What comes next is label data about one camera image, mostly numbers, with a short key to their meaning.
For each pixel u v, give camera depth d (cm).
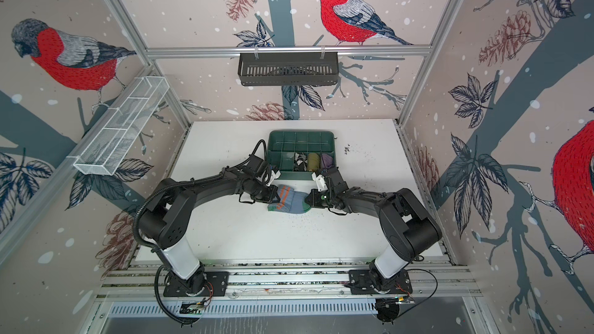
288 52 93
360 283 73
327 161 104
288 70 106
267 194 82
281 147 115
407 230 46
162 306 68
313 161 97
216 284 73
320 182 86
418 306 70
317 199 82
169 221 47
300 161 96
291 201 92
